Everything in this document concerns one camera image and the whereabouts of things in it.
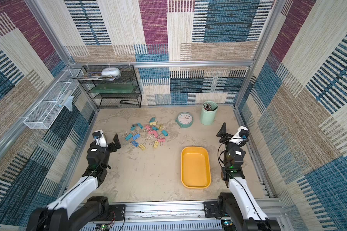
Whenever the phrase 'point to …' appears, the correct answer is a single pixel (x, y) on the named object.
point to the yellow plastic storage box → (195, 168)
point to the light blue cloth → (68, 102)
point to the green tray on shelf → (115, 88)
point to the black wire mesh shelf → (114, 100)
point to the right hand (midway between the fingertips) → (233, 125)
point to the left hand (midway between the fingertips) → (108, 136)
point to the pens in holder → (207, 107)
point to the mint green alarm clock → (184, 119)
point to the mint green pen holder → (208, 112)
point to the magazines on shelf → (96, 75)
